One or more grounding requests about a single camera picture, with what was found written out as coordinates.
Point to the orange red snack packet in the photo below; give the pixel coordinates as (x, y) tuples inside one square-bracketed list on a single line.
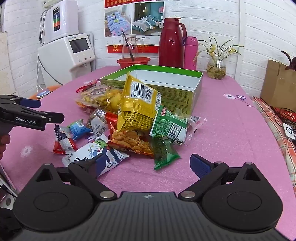
[(112, 126)]

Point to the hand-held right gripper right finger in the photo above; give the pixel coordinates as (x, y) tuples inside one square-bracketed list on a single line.
[(200, 165)]

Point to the dark green snack packet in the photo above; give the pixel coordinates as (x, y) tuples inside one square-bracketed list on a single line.
[(164, 153)]

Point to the white water purifier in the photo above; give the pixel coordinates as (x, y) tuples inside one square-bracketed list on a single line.
[(62, 20)]

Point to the wall poster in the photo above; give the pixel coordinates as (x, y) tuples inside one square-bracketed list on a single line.
[(143, 20)]

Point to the white device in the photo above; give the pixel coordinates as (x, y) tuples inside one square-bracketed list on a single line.
[(289, 131)]

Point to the red plastic basin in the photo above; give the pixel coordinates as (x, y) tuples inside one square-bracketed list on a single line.
[(124, 64)]

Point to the clear bag yellow chips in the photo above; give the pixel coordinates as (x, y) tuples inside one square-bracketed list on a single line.
[(101, 97)]

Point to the plaid cloth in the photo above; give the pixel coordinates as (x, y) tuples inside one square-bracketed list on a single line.
[(272, 125)]

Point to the small blue snack packet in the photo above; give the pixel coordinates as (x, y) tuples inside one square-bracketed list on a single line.
[(78, 128)]

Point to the green white snack packet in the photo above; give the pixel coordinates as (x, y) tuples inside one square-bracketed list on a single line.
[(166, 125)]

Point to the clear wrapper packet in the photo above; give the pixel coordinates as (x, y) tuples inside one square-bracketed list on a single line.
[(194, 120)]

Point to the dark stirring stick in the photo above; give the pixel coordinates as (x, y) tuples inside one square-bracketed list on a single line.
[(131, 55)]

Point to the pink thermos bottle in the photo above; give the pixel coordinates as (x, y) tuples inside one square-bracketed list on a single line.
[(190, 53)]

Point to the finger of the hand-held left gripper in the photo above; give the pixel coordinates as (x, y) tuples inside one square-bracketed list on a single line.
[(54, 118), (31, 103)]

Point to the beige board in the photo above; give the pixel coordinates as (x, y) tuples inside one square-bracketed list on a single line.
[(7, 64)]

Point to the white blue snack packet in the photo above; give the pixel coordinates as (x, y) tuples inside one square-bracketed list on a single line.
[(81, 154)]

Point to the dark red thermos jug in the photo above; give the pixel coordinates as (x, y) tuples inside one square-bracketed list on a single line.
[(171, 46)]

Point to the orange stool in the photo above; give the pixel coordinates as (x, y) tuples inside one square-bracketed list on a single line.
[(54, 88)]

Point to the silver snack packet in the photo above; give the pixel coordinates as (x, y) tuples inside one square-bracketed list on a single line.
[(97, 125)]

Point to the orange fried snack packet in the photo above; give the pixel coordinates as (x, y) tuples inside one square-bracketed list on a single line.
[(129, 141)]

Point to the brown cardboard box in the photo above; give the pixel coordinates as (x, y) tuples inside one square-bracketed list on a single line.
[(277, 85)]

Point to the glass pitcher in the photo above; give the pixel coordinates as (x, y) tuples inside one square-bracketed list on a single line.
[(129, 46)]

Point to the red white candy packet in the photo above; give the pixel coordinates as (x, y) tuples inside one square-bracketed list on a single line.
[(63, 141)]

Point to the dark red plant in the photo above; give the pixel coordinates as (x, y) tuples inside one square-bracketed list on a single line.
[(291, 62)]

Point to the person's left hand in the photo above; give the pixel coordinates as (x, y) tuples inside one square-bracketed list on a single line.
[(4, 144)]

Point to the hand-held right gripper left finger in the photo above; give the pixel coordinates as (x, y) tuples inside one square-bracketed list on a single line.
[(100, 162)]

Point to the white appliance with screen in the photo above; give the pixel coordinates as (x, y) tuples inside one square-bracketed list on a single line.
[(57, 60)]

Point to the pink floral tablecloth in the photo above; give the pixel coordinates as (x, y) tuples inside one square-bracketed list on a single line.
[(231, 129)]

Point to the glass vase with plant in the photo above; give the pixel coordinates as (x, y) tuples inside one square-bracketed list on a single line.
[(216, 69)]

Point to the green cardboard box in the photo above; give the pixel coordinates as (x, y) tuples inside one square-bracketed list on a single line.
[(175, 97)]

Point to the yellow snack packet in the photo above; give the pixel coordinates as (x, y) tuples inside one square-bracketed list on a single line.
[(136, 109)]

